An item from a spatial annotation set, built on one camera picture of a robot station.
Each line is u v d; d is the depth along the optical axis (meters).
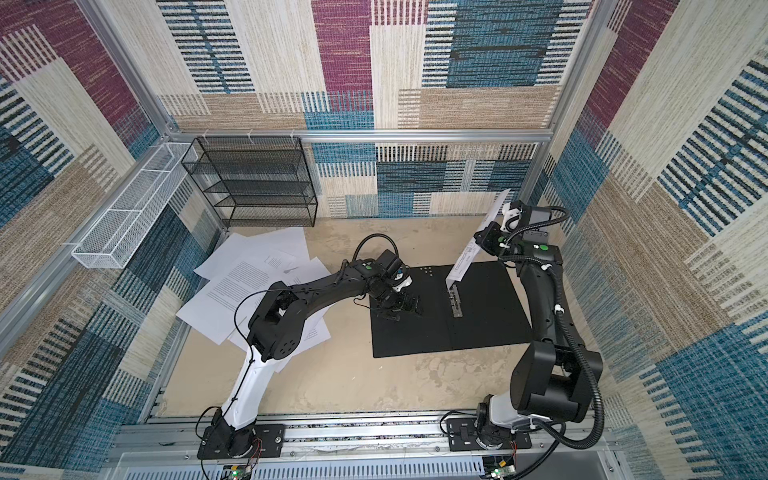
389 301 0.83
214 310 0.97
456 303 0.97
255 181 1.11
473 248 0.81
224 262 1.10
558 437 0.42
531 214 0.62
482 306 0.96
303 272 1.07
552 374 0.42
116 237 0.71
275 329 0.60
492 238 0.71
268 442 0.73
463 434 0.73
